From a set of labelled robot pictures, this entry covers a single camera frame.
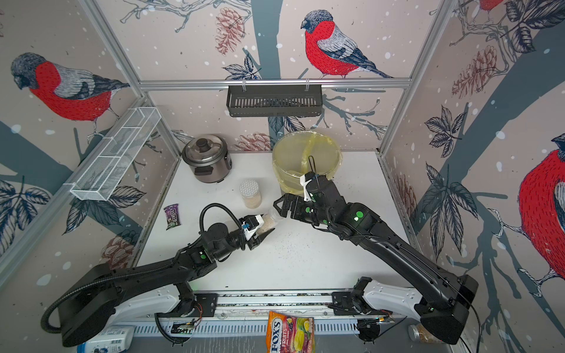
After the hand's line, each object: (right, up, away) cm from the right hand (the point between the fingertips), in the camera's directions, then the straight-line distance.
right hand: (283, 204), depth 67 cm
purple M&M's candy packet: (-50, -10, +28) cm, 58 cm away
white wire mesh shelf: (-61, +8, +4) cm, 61 cm away
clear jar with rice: (-4, -6, 0) cm, 7 cm away
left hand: (-4, -6, +7) cm, 10 cm away
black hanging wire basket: (-5, +45, +39) cm, 60 cm away
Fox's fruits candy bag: (+2, -40, -1) cm, 40 cm away
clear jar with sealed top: (-15, +2, +23) cm, 28 cm away
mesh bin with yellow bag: (+6, +18, +30) cm, 35 cm away
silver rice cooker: (-34, +16, +28) cm, 47 cm away
